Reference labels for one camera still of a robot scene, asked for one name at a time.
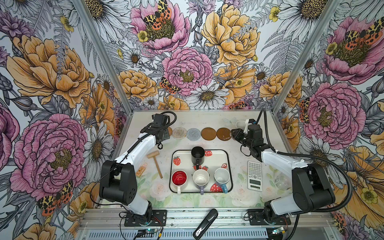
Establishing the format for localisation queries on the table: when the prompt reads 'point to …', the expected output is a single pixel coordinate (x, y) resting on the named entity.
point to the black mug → (197, 153)
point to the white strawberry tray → (214, 160)
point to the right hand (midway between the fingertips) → (231, 134)
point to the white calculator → (254, 181)
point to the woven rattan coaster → (170, 131)
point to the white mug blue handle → (222, 176)
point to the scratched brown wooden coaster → (223, 134)
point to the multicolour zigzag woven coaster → (179, 133)
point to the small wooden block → (141, 170)
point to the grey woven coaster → (193, 134)
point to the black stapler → (204, 225)
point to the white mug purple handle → (201, 177)
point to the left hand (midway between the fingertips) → (161, 138)
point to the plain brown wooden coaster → (208, 133)
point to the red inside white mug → (179, 178)
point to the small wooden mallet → (153, 155)
